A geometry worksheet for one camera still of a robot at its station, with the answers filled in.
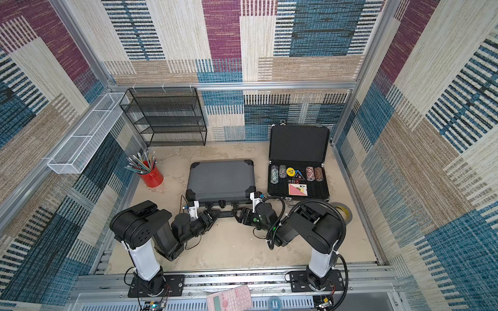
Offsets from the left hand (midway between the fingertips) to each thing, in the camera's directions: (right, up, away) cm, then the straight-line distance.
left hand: (221, 215), depth 88 cm
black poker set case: (+38, +27, +17) cm, 50 cm away
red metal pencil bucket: (-37, +15, +13) cm, 42 cm away
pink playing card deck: (+36, +10, +9) cm, 39 cm away
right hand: (+7, 0, +1) cm, 7 cm away
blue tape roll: (+22, -27, -18) cm, 39 cm away
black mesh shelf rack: (-34, +49, +22) cm, 63 cm away
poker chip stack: (+25, +17, +13) cm, 33 cm away
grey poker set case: (0, +15, +3) cm, 15 cm away
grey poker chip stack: (+30, +19, +14) cm, 38 cm away
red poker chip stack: (+44, +18, +13) cm, 49 cm away
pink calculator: (+9, -25, -18) cm, 32 cm away
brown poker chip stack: (+48, +19, +14) cm, 54 cm away
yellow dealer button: (+34, +19, +15) cm, 42 cm away
